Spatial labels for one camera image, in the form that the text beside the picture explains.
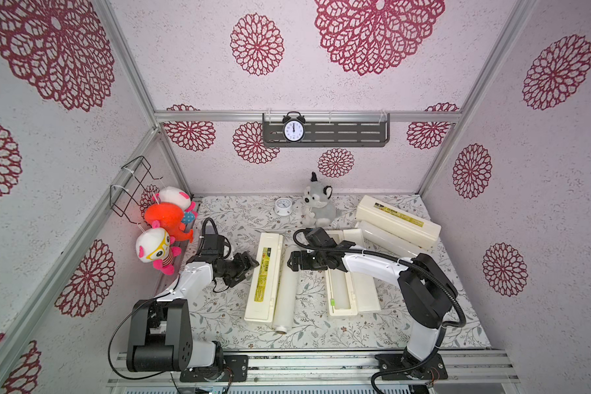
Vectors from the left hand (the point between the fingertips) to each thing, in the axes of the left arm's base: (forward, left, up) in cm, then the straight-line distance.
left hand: (254, 270), depth 88 cm
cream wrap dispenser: (-7, -4, +2) cm, 8 cm away
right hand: (+3, -15, +1) cm, 15 cm away
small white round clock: (+34, -9, -5) cm, 36 cm away
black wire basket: (+12, +37, +26) cm, 46 cm away
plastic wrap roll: (-9, -12, -1) cm, 15 cm away
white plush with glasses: (+2, +31, +13) cm, 33 cm away
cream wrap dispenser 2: (-9, -33, +1) cm, 34 cm away
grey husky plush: (+25, -25, +3) cm, 35 cm away
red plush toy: (+15, +31, +12) cm, 37 cm away
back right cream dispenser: (+20, -61, 0) cm, 64 cm away
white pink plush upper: (+25, +30, +11) cm, 41 cm away
